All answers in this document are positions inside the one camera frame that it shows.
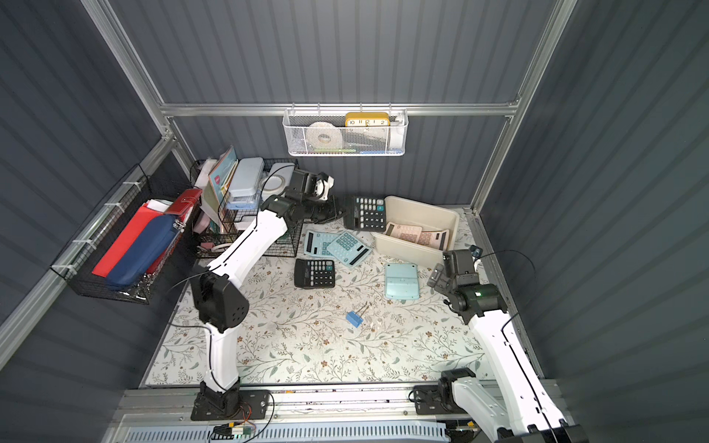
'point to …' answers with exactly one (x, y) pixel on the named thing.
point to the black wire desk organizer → (235, 213)
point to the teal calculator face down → (401, 281)
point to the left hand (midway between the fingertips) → (354, 212)
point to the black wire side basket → (165, 186)
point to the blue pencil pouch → (144, 256)
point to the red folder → (138, 229)
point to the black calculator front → (365, 213)
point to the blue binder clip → (354, 317)
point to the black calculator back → (314, 273)
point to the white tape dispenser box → (277, 180)
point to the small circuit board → (227, 431)
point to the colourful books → (212, 177)
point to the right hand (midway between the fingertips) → (459, 289)
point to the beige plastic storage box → (418, 214)
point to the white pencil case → (247, 178)
